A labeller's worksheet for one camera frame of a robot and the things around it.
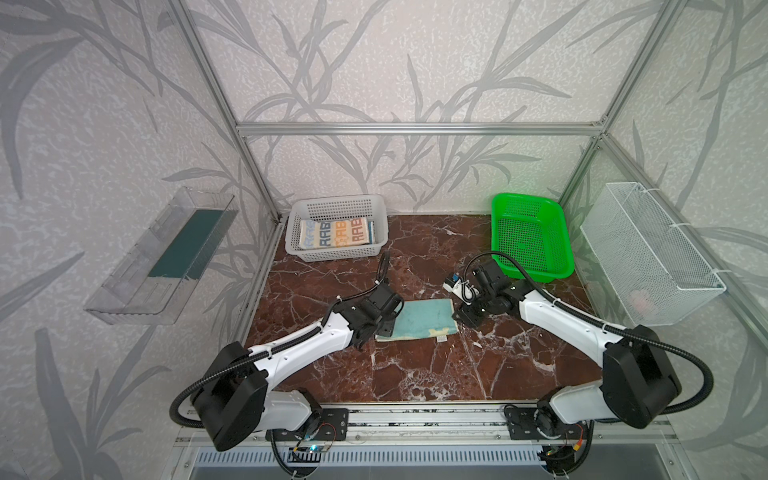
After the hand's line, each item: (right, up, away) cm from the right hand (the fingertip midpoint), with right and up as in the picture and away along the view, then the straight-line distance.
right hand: (459, 300), depth 87 cm
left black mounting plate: (-36, -27, -15) cm, 47 cm away
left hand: (-21, -3, -2) cm, 22 cm away
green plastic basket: (+35, +21, +28) cm, 49 cm away
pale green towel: (-10, -7, +4) cm, 13 cm away
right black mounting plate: (+15, -23, -21) cm, 34 cm away
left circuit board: (-40, -35, -15) cm, 55 cm away
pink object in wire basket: (+42, +3, -14) cm, 45 cm away
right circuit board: (+21, -35, -16) cm, 44 cm away
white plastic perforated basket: (-29, +31, +28) cm, 51 cm away
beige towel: (-46, +20, +23) cm, 56 cm away
